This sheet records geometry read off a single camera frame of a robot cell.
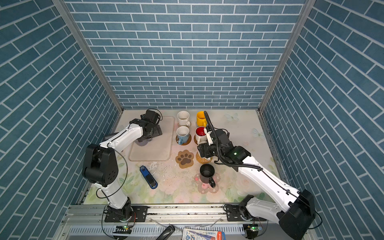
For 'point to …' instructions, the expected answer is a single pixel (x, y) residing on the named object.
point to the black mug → (207, 173)
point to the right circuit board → (255, 227)
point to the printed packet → (201, 234)
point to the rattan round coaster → (202, 160)
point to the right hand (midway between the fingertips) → (202, 143)
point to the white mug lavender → (143, 143)
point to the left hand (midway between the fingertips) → (153, 133)
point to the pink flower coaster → (204, 188)
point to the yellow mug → (201, 120)
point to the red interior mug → (200, 134)
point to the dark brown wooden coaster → (195, 139)
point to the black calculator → (106, 137)
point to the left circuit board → (125, 229)
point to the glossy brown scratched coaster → (185, 143)
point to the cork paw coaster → (185, 159)
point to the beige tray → (160, 147)
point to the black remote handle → (166, 233)
